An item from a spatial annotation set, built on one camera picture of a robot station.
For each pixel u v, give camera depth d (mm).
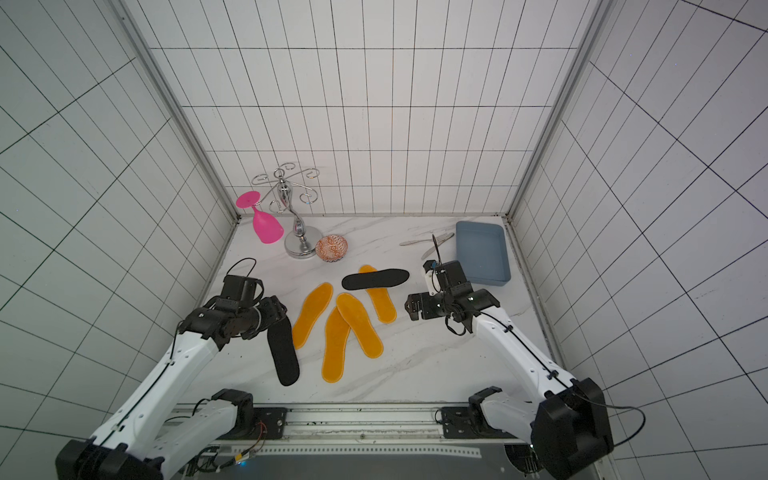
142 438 402
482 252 1076
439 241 1134
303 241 1099
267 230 939
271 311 712
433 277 699
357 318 905
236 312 588
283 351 839
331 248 1071
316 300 967
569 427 384
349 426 743
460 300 588
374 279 1027
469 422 726
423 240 1134
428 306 717
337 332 878
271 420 729
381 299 965
